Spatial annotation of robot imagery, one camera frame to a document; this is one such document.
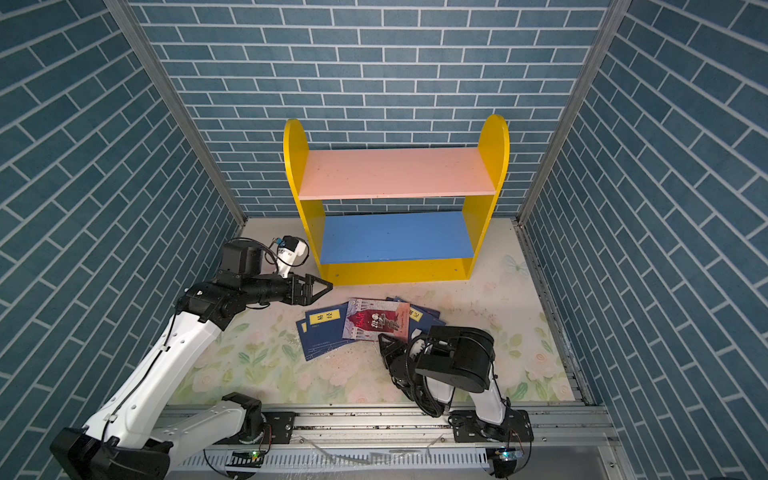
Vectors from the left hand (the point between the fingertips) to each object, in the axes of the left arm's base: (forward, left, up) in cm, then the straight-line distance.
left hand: (321, 284), depth 71 cm
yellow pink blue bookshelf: (+38, -19, -14) cm, 45 cm away
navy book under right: (+5, -30, -25) cm, 40 cm away
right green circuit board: (-33, -44, -27) cm, 62 cm away
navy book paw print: (0, +3, -25) cm, 25 cm away
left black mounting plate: (-25, +11, -26) cm, 38 cm away
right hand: (-4, -11, -22) cm, 25 cm away
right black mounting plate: (-26, -36, -25) cm, 51 cm away
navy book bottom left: (0, +10, -26) cm, 28 cm away
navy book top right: (+1, -26, -24) cm, 35 cm away
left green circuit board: (-31, +19, -30) cm, 47 cm away
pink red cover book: (+3, -9, -24) cm, 26 cm away
